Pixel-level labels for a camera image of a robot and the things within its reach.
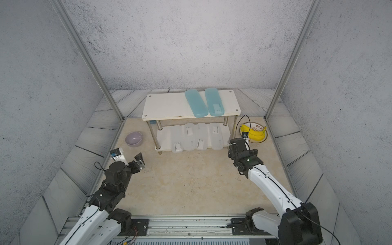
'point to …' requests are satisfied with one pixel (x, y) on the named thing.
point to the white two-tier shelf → (175, 105)
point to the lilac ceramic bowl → (133, 139)
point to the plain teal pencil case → (198, 106)
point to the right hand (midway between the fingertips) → (243, 149)
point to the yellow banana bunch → (256, 136)
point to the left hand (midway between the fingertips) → (136, 156)
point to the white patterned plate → (256, 126)
